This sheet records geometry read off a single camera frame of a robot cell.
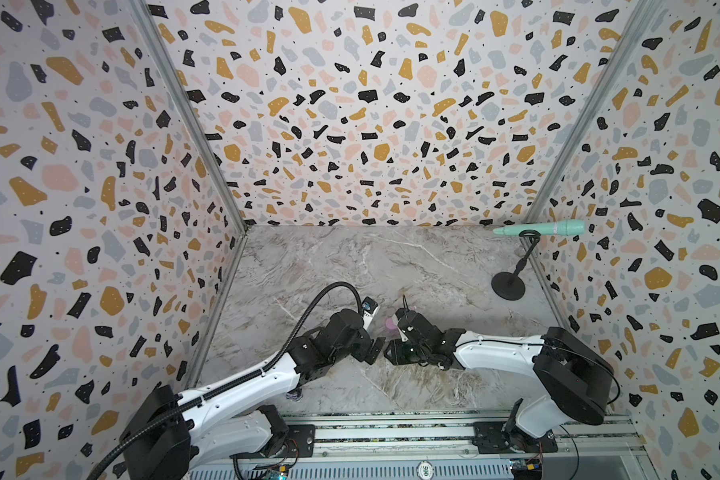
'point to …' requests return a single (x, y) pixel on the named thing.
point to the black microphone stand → (510, 286)
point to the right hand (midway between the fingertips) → (385, 350)
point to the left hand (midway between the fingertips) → (376, 326)
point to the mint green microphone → (565, 228)
